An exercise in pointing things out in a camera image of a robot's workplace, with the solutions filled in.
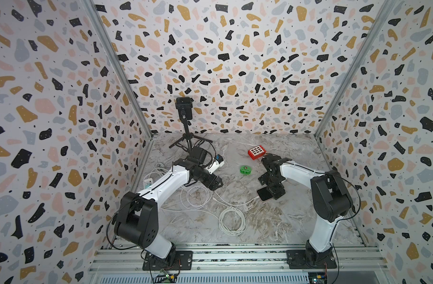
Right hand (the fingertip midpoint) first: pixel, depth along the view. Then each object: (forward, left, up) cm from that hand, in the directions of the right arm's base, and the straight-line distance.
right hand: (264, 188), depth 95 cm
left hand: (-2, +24, +12) cm, 27 cm away
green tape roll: (+10, +10, +3) cm, 14 cm away
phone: (-4, 0, +1) cm, 4 cm away
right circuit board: (-39, -18, -3) cm, 43 cm away
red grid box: (+24, +3, +2) cm, 24 cm away
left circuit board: (-41, +43, -1) cm, 60 cm away
